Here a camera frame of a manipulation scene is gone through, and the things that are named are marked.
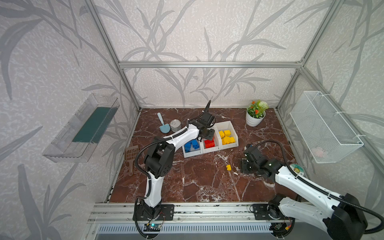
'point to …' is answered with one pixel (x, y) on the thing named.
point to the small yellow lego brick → (228, 167)
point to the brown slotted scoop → (131, 153)
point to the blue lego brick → (187, 146)
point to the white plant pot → (252, 121)
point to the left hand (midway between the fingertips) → (211, 129)
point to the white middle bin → (217, 146)
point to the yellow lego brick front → (228, 140)
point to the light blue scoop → (165, 128)
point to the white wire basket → (327, 135)
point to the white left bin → (193, 147)
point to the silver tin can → (175, 125)
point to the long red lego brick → (209, 143)
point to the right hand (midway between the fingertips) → (243, 160)
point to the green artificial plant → (256, 109)
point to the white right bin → (227, 125)
